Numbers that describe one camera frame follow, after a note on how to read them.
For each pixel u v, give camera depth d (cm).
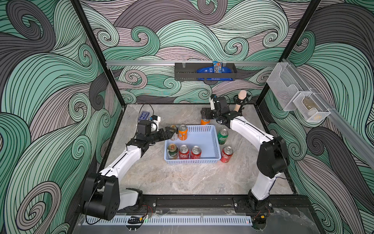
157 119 78
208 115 81
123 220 70
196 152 81
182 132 92
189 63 93
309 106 66
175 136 95
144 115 111
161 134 73
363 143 51
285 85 78
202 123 98
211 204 75
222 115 68
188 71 95
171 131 74
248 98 90
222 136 90
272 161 48
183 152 81
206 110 80
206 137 99
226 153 81
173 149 82
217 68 90
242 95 89
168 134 73
